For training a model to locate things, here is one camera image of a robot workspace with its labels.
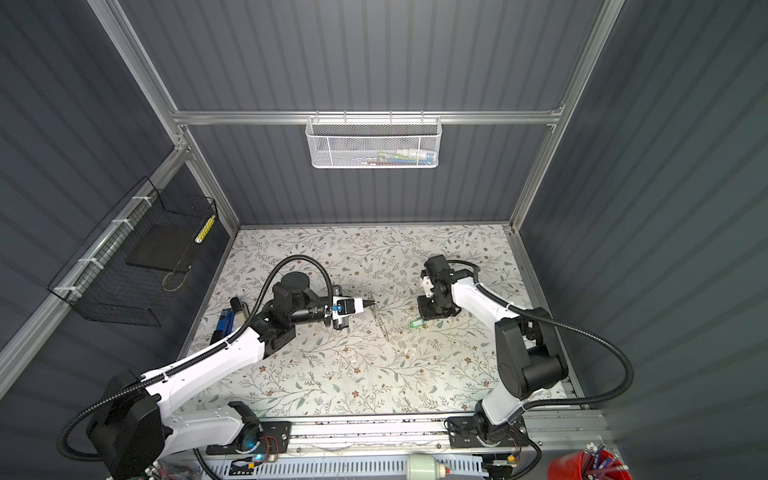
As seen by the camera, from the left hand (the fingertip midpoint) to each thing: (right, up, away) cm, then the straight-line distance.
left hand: (372, 296), depth 72 cm
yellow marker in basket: (-48, +18, +12) cm, 53 cm away
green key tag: (+13, -12, +21) cm, 28 cm away
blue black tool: (-47, -11, +19) cm, 52 cm away
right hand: (+17, -8, +18) cm, 26 cm away
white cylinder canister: (+12, -35, -9) cm, 38 cm away
